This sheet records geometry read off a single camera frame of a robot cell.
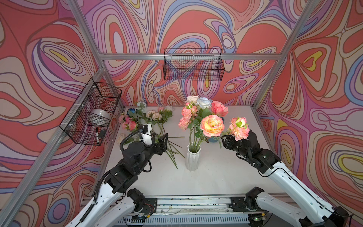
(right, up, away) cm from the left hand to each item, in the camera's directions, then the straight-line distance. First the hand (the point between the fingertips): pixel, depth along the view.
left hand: (164, 134), depth 66 cm
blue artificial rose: (-29, +14, +39) cm, 50 cm away
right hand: (+32, -5, +10) cm, 34 cm away
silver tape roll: (-34, +10, +8) cm, 37 cm away
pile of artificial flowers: (-30, +6, +35) cm, 47 cm away
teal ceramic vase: (+28, -6, +28) cm, 40 cm away
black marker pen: (-36, -1, +6) cm, 36 cm away
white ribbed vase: (+14, -12, +5) cm, 19 cm away
